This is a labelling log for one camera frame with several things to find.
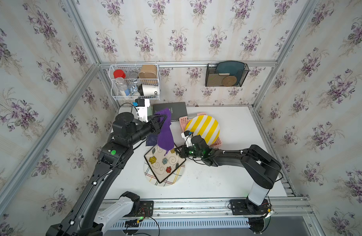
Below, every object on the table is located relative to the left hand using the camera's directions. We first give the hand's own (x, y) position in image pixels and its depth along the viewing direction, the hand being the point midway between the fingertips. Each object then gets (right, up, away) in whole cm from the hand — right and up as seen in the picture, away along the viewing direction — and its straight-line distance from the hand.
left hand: (170, 118), depth 60 cm
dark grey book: (+2, +7, +55) cm, 55 cm away
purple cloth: (-3, -10, +6) cm, 12 cm away
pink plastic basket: (+7, -1, +44) cm, 45 cm away
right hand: (+1, -19, +25) cm, 32 cm away
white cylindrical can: (-15, +18, +32) cm, 40 cm away
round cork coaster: (+37, +25, +38) cm, 59 cm away
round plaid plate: (-2, -35, +22) cm, 41 cm away
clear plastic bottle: (-32, +20, +27) cm, 46 cm away
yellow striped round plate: (+21, -5, +40) cm, 45 cm away
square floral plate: (-7, -28, +25) cm, 38 cm away
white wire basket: (-28, +24, +33) cm, 50 cm away
